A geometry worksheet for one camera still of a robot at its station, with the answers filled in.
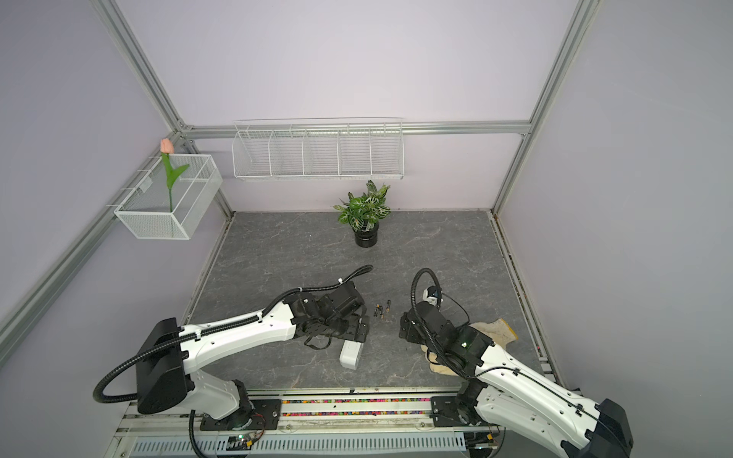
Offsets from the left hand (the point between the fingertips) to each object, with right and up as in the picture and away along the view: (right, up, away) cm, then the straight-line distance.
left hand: (354, 330), depth 77 cm
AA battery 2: (+10, +4, +17) cm, 20 cm away
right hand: (+16, +3, +2) cm, 16 cm away
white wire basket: (-59, +33, +3) cm, 68 cm away
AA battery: (+7, +2, +14) cm, 16 cm away
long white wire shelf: (-18, +57, +22) cm, 63 cm away
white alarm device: (-1, -6, -1) cm, 6 cm away
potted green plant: (+2, +33, +10) cm, 35 cm away
